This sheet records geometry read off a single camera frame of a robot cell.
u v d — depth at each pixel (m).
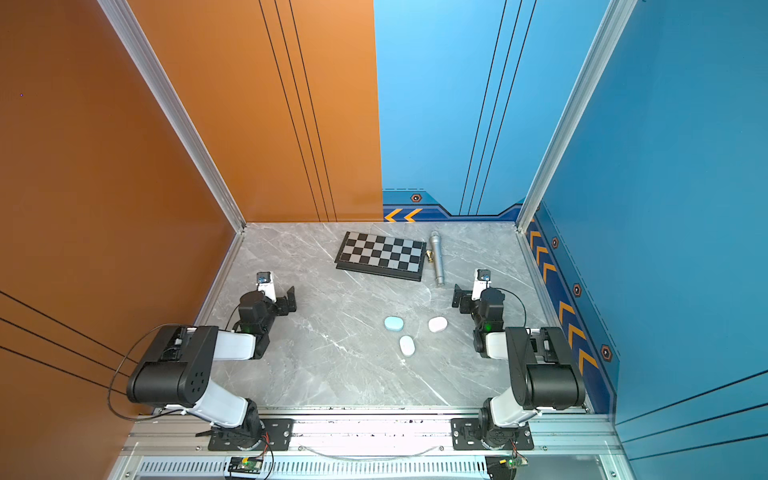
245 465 0.72
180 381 0.45
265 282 0.81
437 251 1.09
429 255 1.09
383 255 1.05
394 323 0.92
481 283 0.81
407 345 0.87
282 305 0.85
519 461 0.69
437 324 0.92
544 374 0.45
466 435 0.72
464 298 0.84
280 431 0.75
